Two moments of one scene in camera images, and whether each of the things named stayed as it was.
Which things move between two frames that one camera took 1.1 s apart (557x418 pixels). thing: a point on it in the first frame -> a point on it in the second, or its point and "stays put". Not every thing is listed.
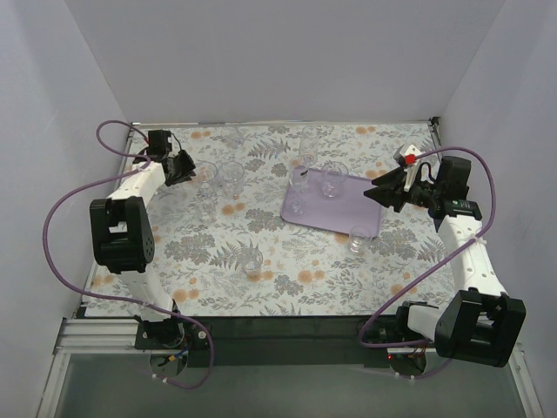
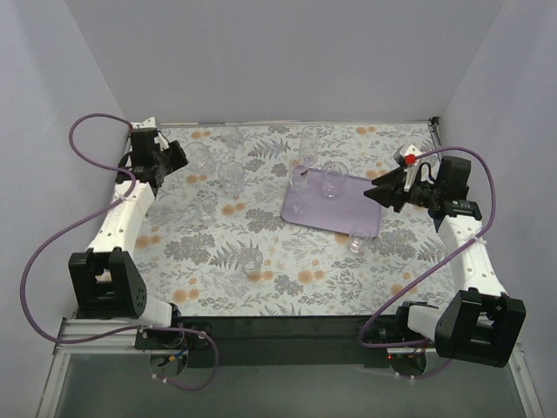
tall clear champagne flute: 298,171 stays put
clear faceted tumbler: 206,172 -> 197,154
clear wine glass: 333,172 stays put
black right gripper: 401,193 stays put
